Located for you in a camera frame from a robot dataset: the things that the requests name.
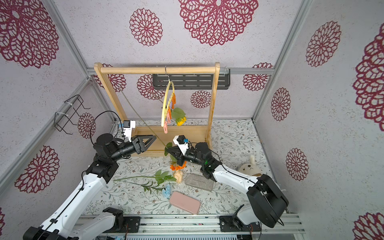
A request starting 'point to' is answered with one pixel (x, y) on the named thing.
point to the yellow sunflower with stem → (179, 115)
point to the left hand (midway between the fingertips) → (154, 138)
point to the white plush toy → (250, 169)
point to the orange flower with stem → (174, 165)
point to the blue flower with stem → (166, 191)
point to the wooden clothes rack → (163, 135)
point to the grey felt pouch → (199, 181)
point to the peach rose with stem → (162, 177)
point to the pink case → (187, 202)
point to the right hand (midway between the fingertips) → (166, 148)
